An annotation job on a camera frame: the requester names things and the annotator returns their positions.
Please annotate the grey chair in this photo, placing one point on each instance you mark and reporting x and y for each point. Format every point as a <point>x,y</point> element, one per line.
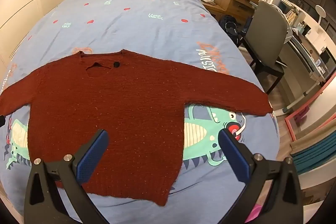
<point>265,27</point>

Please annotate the dark backpack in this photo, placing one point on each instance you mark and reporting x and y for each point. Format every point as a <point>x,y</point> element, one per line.
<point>232,28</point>

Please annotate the teal folded cloth stack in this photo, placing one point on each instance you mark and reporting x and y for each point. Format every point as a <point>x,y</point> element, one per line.
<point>315,153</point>

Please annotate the blue printed bed sheet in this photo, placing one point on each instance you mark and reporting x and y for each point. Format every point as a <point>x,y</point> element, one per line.
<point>144,16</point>

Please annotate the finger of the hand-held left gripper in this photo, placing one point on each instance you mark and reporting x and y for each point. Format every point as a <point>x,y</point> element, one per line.
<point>1,121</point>

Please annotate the pink object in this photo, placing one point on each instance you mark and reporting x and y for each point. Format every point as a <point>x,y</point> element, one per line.
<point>255,214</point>

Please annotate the wooden bedside cabinet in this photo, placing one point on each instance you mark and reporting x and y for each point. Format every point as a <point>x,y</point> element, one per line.
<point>231,1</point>

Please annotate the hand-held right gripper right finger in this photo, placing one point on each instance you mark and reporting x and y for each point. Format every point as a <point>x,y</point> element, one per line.
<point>233,158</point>

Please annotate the dark red knitted sweater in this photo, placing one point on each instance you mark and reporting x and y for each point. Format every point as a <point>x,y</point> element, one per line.
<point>118,98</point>

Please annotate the white desk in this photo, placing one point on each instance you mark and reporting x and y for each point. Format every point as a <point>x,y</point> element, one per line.
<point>307,48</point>

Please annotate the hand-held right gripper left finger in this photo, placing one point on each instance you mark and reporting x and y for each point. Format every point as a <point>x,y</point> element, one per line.
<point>92,157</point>

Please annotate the pink frame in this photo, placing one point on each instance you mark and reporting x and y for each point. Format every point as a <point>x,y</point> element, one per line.
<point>291,127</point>

